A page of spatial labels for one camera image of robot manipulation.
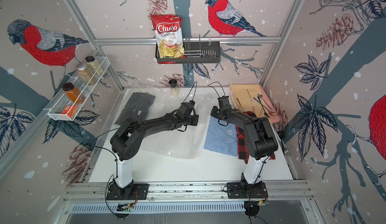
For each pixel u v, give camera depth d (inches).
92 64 31.5
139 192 28.7
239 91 46.7
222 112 32.6
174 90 44.4
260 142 19.5
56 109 25.7
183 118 29.4
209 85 37.3
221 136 36.5
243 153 33.0
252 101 43.5
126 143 19.9
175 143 35.3
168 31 32.1
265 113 40.9
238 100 43.9
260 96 44.9
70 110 25.5
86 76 29.9
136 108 40.5
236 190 28.7
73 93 26.0
